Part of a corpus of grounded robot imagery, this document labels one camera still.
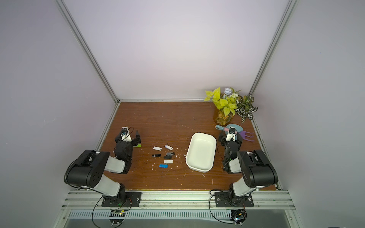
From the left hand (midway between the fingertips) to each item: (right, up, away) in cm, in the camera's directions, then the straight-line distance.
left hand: (131, 130), depth 89 cm
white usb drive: (+16, -12, +3) cm, 21 cm away
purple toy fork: (+76, -4, +9) cm, 77 cm away
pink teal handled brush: (+59, +1, +12) cm, 61 cm away
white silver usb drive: (+25, -12, +3) cm, 28 cm away
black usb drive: (+16, -16, -1) cm, 23 cm away
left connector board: (+1, -41, -17) cm, 45 cm away
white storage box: (+45, -15, 0) cm, 48 cm away
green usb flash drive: (+6, -9, -3) cm, 11 cm away
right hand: (+65, 0, -1) cm, 65 cm away
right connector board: (+62, -41, -19) cm, 77 cm away
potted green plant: (+63, +17, -4) cm, 65 cm away
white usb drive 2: (+25, -19, -2) cm, 31 cm away
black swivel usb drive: (+24, -16, +1) cm, 29 cm away
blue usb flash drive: (+22, -22, -4) cm, 31 cm away
